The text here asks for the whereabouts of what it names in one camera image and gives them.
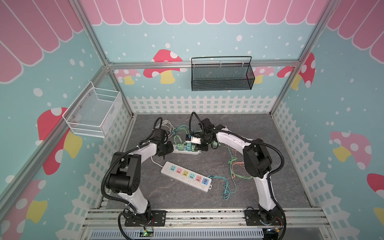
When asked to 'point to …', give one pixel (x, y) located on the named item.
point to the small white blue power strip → (185, 151)
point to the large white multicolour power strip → (187, 176)
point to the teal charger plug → (189, 146)
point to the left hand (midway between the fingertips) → (171, 151)
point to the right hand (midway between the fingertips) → (196, 145)
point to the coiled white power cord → (166, 122)
